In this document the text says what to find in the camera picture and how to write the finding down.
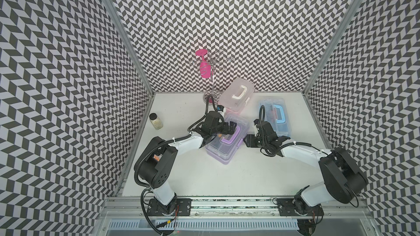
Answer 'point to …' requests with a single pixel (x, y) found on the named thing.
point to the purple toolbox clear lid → (226, 145)
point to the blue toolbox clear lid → (276, 114)
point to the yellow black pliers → (220, 135)
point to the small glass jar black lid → (156, 121)
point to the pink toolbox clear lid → (235, 98)
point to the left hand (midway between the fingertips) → (230, 124)
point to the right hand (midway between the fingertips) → (248, 142)
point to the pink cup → (205, 67)
